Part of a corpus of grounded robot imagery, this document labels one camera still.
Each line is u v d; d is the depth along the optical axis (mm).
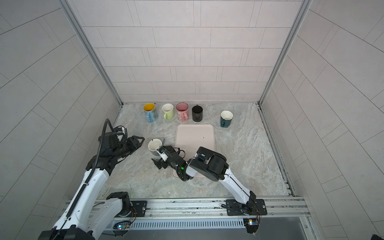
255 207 639
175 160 721
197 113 1016
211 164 545
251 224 680
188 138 972
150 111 991
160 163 788
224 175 546
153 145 849
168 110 1013
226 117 970
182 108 1020
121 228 643
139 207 707
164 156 773
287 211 723
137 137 708
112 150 580
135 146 667
